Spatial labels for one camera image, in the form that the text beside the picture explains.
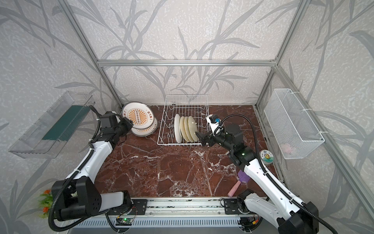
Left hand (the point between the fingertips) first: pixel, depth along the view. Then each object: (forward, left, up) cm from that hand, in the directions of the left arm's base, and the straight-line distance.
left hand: (132, 119), depth 84 cm
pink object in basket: (-18, -83, +1) cm, 85 cm away
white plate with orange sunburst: (+3, -3, -4) cm, 6 cm away
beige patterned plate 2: (-2, -32, -7) cm, 33 cm away
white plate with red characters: (+5, -2, -20) cm, 20 cm away
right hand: (-10, -41, +8) cm, 43 cm away
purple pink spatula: (-27, -64, -18) cm, 72 cm away
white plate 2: (-2, -25, -6) cm, 26 cm away
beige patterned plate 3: (+1, -35, -10) cm, 37 cm away
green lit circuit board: (-47, -2, -23) cm, 52 cm away
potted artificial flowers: (-41, +27, -5) cm, 49 cm away
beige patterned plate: (-1, -28, -6) cm, 29 cm away
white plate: (+11, +1, -1) cm, 11 cm away
